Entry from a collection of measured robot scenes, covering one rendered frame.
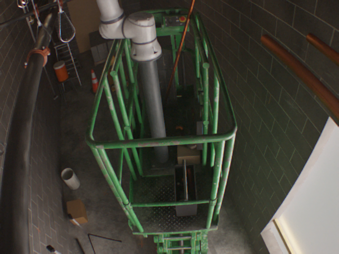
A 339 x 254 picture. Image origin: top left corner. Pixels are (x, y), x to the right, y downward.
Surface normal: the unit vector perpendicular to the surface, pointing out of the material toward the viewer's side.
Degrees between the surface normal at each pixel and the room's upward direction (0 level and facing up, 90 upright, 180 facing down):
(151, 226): 0
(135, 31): 90
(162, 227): 0
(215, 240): 0
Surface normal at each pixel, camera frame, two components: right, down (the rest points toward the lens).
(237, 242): -0.08, -0.68
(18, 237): 0.66, -0.65
